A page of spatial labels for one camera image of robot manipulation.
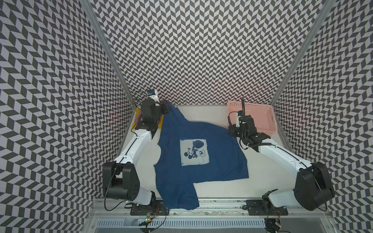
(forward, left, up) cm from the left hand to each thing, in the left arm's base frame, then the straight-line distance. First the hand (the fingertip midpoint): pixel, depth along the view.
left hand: (166, 100), depth 82 cm
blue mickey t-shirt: (-19, -14, -28) cm, 37 cm away
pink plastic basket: (+10, -68, -26) cm, 74 cm away
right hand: (-10, -38, -14) cm, 42 cm away
